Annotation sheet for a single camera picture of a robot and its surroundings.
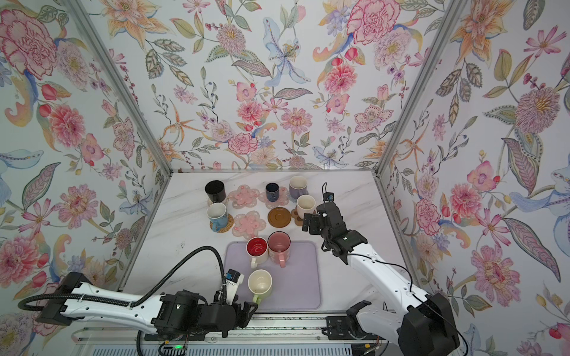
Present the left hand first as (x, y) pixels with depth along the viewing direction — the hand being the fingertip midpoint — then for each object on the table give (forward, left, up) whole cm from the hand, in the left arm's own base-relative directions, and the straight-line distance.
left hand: (250, 314), depth 70 cm
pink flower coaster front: (+38, +5, -9) cm, 39 cm away
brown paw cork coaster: (+39, -18, -7) cm, 44 cm away
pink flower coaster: (+54, +8, -8) cm, 55 cm away
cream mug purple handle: (+56, -18, -3) cm, 58 cm away
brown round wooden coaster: (+41, -9, -8) cm, 43 cm away
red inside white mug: (+25, 0, -6) cm, 26 cm away
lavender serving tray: (+11, -16, -9) cm, 21 cm away
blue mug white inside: (+41, +18, -3) cm, 45 cm away
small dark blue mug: (+51, -6, -1) cm, 52 cm away
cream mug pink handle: (+43, -21, -1) cm, 48 cm away
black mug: (+50, +19, +1) cm, 54 cm away
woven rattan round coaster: (+38, +13, -8) cm, 41 cm away
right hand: (+31, -23, +8) cm, 40 cm away
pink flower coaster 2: (+53, -11, -8) cm, 55 cm away
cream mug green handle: (+11, -2, -6) cm, 13 cm away
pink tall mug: (+25, -9, -4) cm, 27 cm away
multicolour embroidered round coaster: (+49, +17, -6) cm, 53 cm away
